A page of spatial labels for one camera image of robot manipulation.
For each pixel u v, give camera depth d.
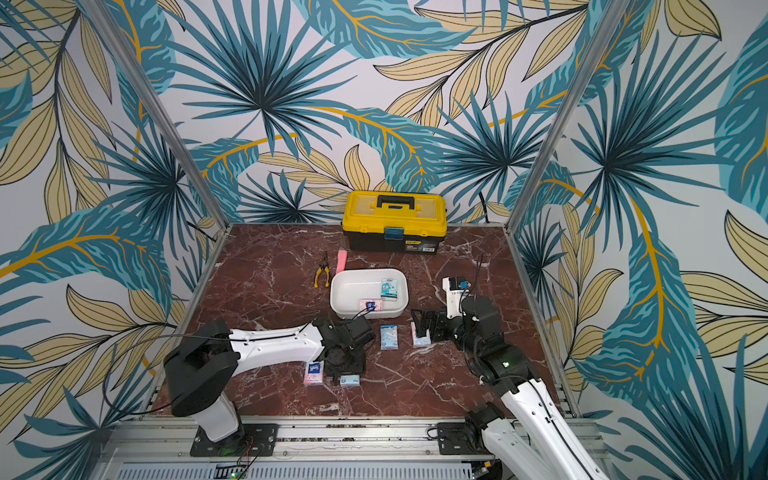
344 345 0.63
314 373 0.82
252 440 0.72
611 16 0.69
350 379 0.80
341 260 1.09
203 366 0.48
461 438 0.73
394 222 1.00
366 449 0.74
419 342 0.88
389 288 0.98
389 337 0.88
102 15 0.68
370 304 0.95
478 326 0.52
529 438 0.47
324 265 1.07
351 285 1.01
